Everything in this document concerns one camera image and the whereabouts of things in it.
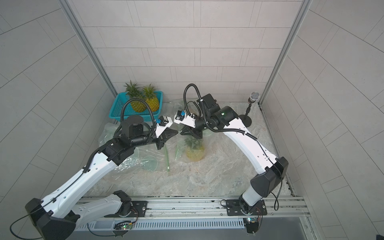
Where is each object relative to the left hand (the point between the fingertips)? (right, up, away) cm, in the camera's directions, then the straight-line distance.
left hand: (177, 131), depth 66 cm
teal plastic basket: (-48, +9, +36) cm, 61 cm away
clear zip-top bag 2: (-18, -17, +14) cm, 28 cm away
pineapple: (-34, +22, +30) cm, 50 cm away
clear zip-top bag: (-48, -4, +28) cm, 56 cm away
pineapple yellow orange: (-24, +21, +34) cm, 46 cm away
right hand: (+3, 0, +2) cm, 3 cm away
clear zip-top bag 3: (-12, +13, +45) cm, 48 cm away
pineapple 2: (+8, -11, +8) cm, 15 cm away
